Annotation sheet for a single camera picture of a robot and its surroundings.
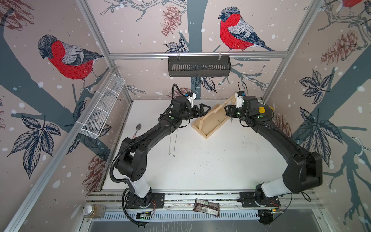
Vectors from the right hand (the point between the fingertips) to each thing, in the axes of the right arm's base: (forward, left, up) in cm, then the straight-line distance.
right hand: (229, 105), depth 86 cm
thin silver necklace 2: (-23, +34, -23) cm, 47 cm away
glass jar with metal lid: (-54, +66, -16) cm, 87 cm away
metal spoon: (-3, +63, -22) cm, 66 cm away
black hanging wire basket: (+33, +19, +7) cm, 39 cm away
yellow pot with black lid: (+5, -27, -10) cm, 29 cm away
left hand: (-6, +13, +5) cm, 15 cm away
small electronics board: (-54, +45, -24) cm, 74 cm away
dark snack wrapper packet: (-50, +13, -22) cm, 56 cm away
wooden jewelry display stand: (+2, +10, -21) cm, 23 cm away
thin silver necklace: (-21, +37, -24) cm, 49 cm away
